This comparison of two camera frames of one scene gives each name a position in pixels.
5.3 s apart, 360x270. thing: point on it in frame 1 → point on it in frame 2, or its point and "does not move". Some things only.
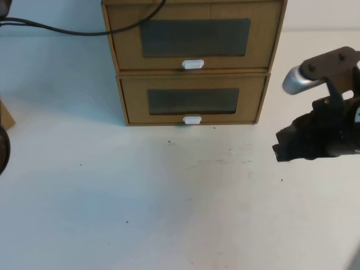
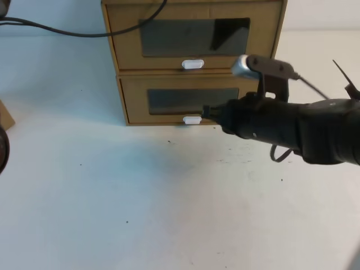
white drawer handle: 193,64 does not move
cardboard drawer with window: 224,35 does not move
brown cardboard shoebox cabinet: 193,62 does not move
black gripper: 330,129 → 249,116
